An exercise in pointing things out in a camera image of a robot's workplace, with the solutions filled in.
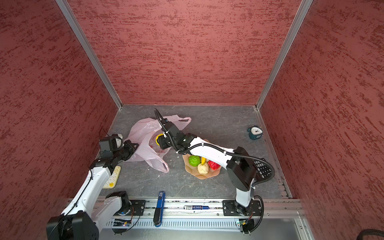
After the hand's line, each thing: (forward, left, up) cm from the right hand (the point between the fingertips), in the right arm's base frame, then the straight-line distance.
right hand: (161, 142), depth 80 cm
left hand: (0, +13, -4) cm, 14 cm away
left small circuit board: (-34, +19, -19) cm, 43 cm away
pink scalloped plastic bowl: (-11, -17, -14) cm, 25 cm away
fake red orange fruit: (-10, -29, -9) cm, 32 cm away
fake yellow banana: (-8, -23, -8) cm, 26 cm away
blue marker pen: (-29, -18, -16) cm, 38 cm away
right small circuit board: (-37, -43, -18) cm, 60 cm away
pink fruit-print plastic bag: (+11, +12, -5) cm, 17 cm away
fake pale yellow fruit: (-12, -23, -10) cm, 28 cm away
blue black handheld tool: (-30, 0, -16) cm, 34 cm away
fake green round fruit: (-7, -18, -9) cm, 22 cm away
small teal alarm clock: (+14, -61, -13) cm, 64 cm away
